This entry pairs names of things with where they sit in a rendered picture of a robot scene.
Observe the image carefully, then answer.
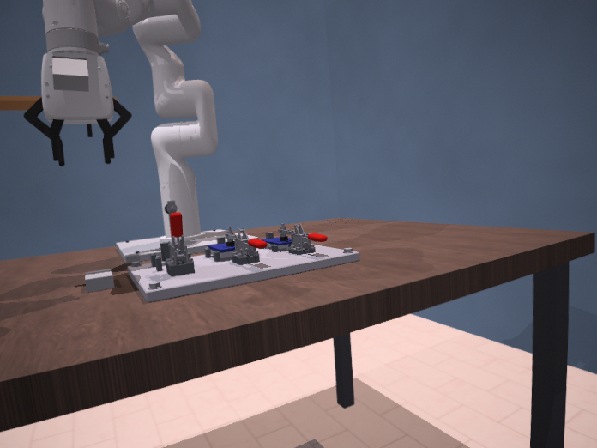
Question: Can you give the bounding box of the blue flat plate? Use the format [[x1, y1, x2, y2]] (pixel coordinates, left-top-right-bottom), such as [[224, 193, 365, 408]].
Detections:
[[208, 243, 235, 258], [260, 237, 292, 249]]

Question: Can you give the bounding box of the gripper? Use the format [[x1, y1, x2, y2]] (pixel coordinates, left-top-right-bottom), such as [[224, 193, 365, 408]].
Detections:
[[24, 47, 132, 166]]

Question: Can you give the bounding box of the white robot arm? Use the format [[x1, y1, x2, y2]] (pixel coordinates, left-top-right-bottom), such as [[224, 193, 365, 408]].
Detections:
[[42, 0, 218, 242]]

